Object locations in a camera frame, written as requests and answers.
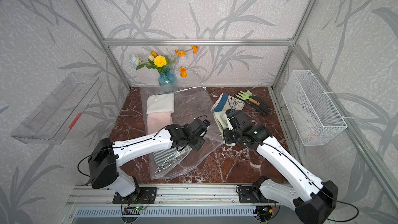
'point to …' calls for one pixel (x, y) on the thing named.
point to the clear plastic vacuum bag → (189, 102)
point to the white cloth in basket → (304, 124)
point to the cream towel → (222, 122)
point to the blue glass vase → (166, 78)
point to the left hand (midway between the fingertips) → (200, 141)
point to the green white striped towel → (166, 156)
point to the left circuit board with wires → (134, 210)
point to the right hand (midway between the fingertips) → (225, 133)
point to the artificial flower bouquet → (162, 64)
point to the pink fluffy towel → (156, 121)
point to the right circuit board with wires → (264, 213)
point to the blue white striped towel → (226, 101)
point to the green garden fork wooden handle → (246, 97)
